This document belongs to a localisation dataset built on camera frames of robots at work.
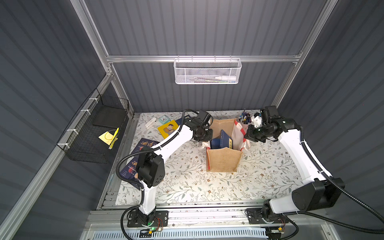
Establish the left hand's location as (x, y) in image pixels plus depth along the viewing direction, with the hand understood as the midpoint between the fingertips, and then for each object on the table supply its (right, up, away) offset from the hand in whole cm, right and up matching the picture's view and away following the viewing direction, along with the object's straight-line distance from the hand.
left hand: (213, 139), depth 84 cm
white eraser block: (-44, +11, +27) cm, 53 cm away
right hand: (+17, +3, -6) cm, 18 cm away
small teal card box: (-34, +13, +30) cm, 47 cm away
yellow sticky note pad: (-54, +2, -10) cm, 55 cm away
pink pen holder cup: (+23, +10, +15) cm, 29 cm away
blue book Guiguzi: (+9, -1, +9) cm, 13 cm away
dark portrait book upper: (-46, -4, +17) cm, 49 cm away
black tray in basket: (-56, +13, -5) cm, 58 cm away
